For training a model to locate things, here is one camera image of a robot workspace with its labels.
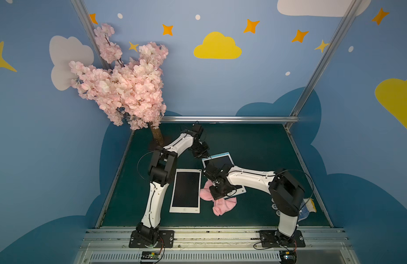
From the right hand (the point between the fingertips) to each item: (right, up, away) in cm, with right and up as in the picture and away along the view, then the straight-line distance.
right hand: (219, 194), depth 87 cm
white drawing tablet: (-18, -1, +3) cm, 19 cm away
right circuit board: (+30, -24, -14) cm, 41 cm away
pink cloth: (0, -4, -7) cm, 8 cm away
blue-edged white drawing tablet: (+1, +16, +17) cm, 23 cm away
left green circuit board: (-32, -22, -15) cm, 42 cm away
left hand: (-5, +21, +13) cm, 25 cm away
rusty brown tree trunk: (-38, +32, +14) cm, 52 cm away
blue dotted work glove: (+46, -5, -3) cm, 46 cm away
